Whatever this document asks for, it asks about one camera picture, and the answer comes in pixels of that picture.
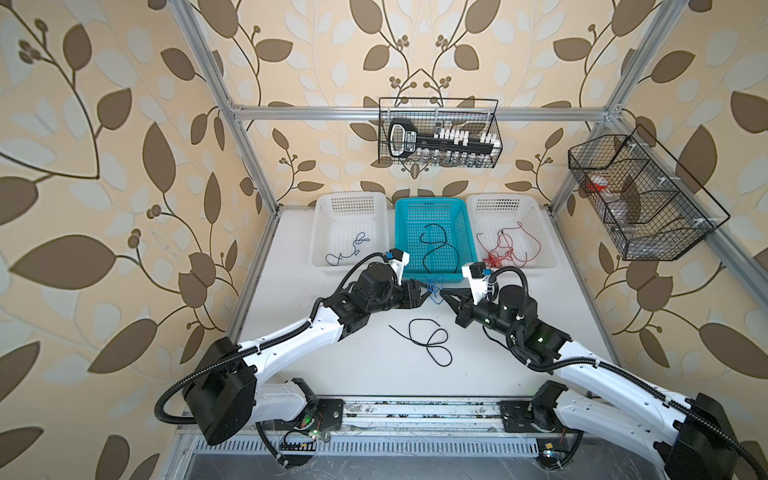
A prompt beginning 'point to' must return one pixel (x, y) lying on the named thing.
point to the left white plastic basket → (347, 229)
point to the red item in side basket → (596, 187)
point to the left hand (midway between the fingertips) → (426, 286)
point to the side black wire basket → (648, 205)
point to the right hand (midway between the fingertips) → (441, 292)
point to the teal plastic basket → (438, 235)
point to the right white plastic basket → (511, 230)
